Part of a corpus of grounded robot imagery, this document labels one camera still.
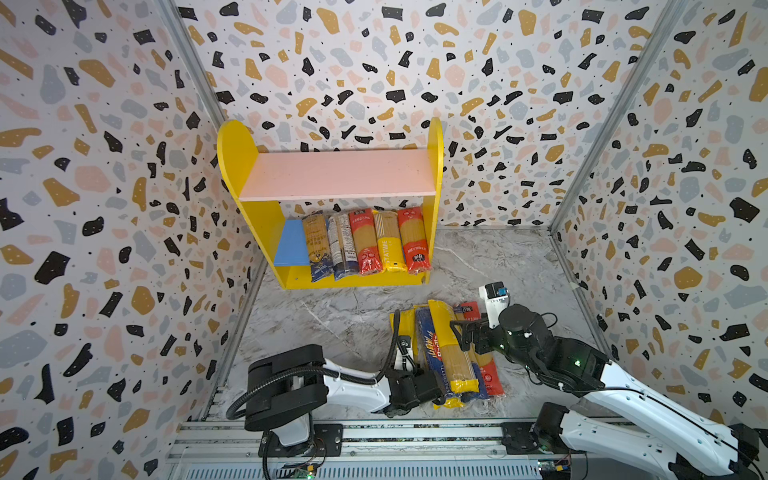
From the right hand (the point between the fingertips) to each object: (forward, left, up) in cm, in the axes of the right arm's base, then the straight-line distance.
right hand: (462, 317), depth 69 cm
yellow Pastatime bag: (-6, -1, -16) cm, 17 cm away
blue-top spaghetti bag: (-6, -7, -20) cm, 22 cm away
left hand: (-4, +9, -23) cm, 25 cm away
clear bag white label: (+22, +33, -8) cm, 41 cm away
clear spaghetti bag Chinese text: (+27, +40, -7) cm, 49 cm away
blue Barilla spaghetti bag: (0, +6, -19) cm, 20 cm away
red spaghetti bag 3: (-4, -10, -22) cm, 25 cm away
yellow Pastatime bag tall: (+31, +18, -8) cm, 37 cm away
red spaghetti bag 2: (+30, +26, -7) cm, 40 cm away
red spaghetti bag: (+31, +10, -8) cm, 33 cm away
